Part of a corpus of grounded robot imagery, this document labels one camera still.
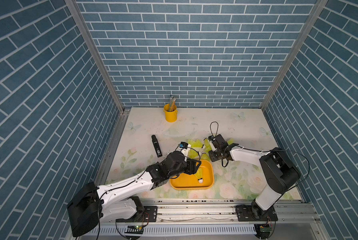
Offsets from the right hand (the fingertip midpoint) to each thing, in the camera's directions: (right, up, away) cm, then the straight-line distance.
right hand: (213, 154), depth 96 cm
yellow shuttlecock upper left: (-12, +7, 0) cm, 13 cm away
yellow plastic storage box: (-17, -13, -12) cm, 25 cm away
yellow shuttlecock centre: (-6, -1, -3) cm, 7 cm away
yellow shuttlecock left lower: (-13, +1, -4) cm, 14 cm away
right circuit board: (+20, -30, -25) cm, 44 cm away
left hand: (-10, -1, -20) cm, 23 cm away
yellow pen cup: (-30, +25, +16) cm, 42 cm away
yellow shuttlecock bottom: (-10, -9, -12) cm, 18 cm away
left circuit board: (-43, -32, -23) cm, 58 cm away
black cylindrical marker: (-37, +5, +2) cm, 38 cm away
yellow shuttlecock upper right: (+12, +8, +4) cm, 15 cm away
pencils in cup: (-28, +35, +10) cm, 46 cm away
